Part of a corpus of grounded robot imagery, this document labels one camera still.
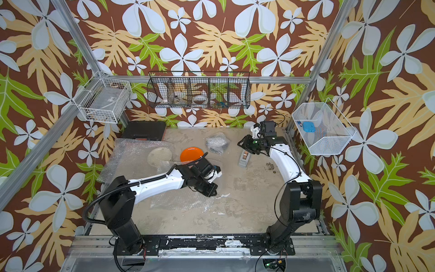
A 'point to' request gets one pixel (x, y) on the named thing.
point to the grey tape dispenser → (244, 158)
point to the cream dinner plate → (159, 156)
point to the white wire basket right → (323, 130)
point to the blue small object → (308, 127)
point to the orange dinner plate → (190, 154)
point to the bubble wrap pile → (136, 158)
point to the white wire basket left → (105, 99)
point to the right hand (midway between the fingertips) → (239, 143)
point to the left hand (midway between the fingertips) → (218, 192)
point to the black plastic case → (145, 130)
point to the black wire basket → (196, 89)
